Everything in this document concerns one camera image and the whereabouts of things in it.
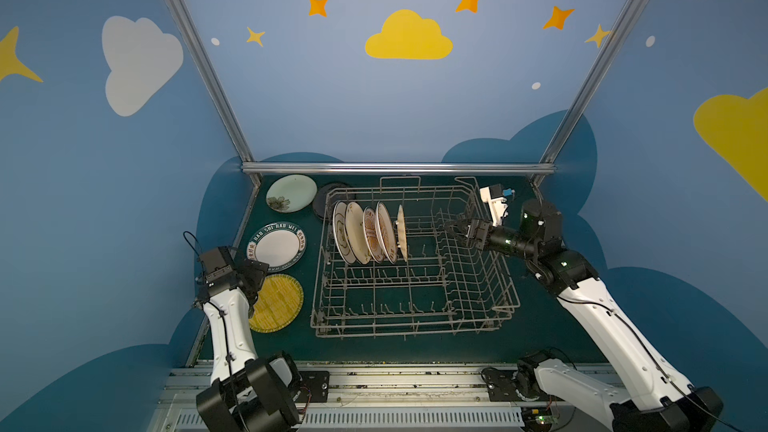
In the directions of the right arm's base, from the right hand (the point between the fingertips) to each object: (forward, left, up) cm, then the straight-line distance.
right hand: (455, 223), depth 69 cm
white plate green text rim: (+11, +56, -32) cm, 65 cm away
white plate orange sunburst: (+8, +22, -18) cm, 29 cm away
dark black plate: (+20, +37, -16) cm, 45 cm away
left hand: (-7, +51, -20) cm, 55 cm away
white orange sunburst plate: (+13, +17, -23) cm, 32 cm away
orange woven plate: (+6, +12, -13) cm, 19 cm away
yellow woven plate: (-10, +48, -30) cm, 58 cm away
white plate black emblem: (+8, +31, -18) cm, 36 cm away
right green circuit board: (-34, -22, -32) cm, 52 cm away
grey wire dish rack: (+3, +12, -24) cm, 27 cm away
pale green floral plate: (+34, +56, -30) cm, 72 cm away
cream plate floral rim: (+12, +27, -17) cm, 34 cm away
